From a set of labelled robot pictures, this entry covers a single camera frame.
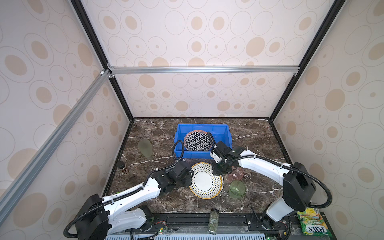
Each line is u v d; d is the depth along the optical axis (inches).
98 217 15.5
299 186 17.2
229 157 24.0
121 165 32.7
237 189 33.3
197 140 41.6
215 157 30.6
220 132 43.4
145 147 38.2
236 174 33.9
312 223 28.1
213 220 28.1
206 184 33.6
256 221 28.7
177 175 23.7
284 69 35.3
